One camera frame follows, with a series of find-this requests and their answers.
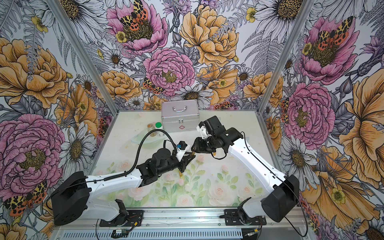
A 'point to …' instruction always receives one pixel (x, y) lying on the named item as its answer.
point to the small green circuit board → (119, 231)
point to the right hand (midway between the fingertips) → (195, 152)
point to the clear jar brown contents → (150, 127)
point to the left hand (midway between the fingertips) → (192, 157)
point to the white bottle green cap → (158, 125)
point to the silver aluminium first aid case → (180, 116)
